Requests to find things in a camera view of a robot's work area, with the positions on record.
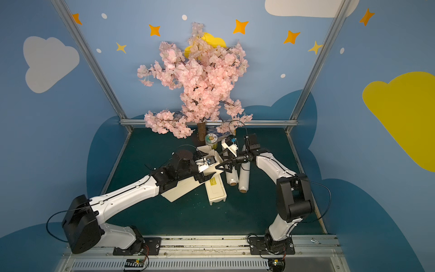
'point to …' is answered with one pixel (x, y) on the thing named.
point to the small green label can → (211, 139)
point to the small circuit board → (134, 263)
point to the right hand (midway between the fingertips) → (220, 160)
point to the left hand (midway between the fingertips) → (210, 158)
